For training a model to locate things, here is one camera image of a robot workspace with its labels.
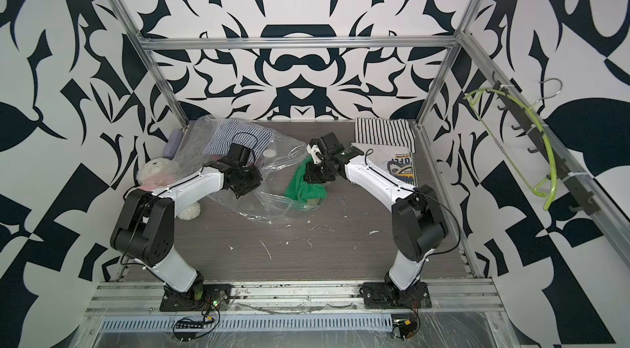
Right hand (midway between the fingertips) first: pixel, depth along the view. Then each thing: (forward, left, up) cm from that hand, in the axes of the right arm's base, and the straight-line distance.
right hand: (305, 173), depth 87 cm
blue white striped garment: (+25, +33, -6) cm, 42 cm away
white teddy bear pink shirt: (+2, +55, -3) cm, 55 cm away
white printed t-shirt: (+12, -36, -11) cm, 39 cm away
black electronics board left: (-45, +33, -13) cm, 57 cm away
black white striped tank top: (+31, -36, -13) cm, 49 cm away
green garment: (-5, +2, -2) cm, 6 cm away
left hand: (+3, +17, -7) cm, 19 cm away
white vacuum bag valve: (+13, +15, -5) cm, 21 cm away
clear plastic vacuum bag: (-7, +8, -3) cm, 11 cm away
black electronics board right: (-42, -29, -15) cm, 54 cm away
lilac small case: (+25, +61, -12) cm, 67 cm away
